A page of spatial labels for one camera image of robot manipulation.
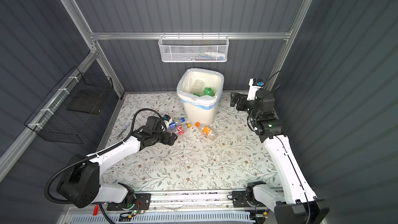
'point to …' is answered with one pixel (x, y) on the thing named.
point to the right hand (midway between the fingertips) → (241, 95)
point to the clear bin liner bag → (212, 80)
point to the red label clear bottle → (180, 129)
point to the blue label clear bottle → (172, 125)
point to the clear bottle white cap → (199, 86)
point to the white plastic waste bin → (198, 115)
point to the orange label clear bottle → (207, 131)
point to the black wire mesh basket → (66, 115)
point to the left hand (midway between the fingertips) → (170, 134)
